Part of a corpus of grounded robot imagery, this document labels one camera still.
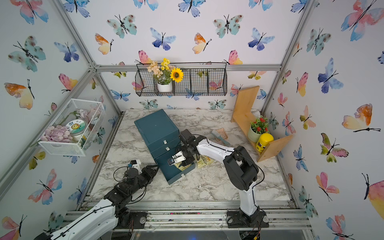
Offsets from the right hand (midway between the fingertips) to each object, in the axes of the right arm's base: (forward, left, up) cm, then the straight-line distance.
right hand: (180, 153), depth 90 cm
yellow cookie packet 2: (-1, -16, -5) cm, 17 cm away
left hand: (-10, +9, +2) cm, 14 cm away
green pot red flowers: (+13, -45, +12) cm, 49 cm away
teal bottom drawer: (-11, +5, -2) cm, 12 cm away
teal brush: (+18, -22, -4) cm, 29 cm away
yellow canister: (+5, -46, +9) cm, 47 cm away
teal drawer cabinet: (0, +8, +15) cm, 17 cm away
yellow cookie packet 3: (-7, -1, -5) cm, 9 cm away
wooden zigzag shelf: (+35, -41, +1) cm, 54 cm away
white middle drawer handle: (0, +7, +5) cm, 8 cm away
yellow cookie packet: (-4, -12, -5) cm, 14 cm away
